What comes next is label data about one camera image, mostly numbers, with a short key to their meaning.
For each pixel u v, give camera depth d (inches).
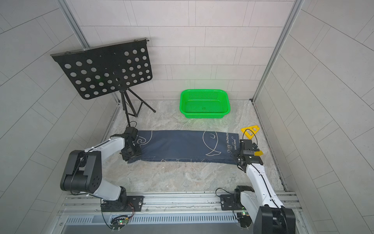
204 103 45.6
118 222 25.3
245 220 26.7
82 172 17.0
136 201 28.3
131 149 28.8
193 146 37.4
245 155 23.1
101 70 26.5
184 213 27.4
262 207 15.9
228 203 27.9
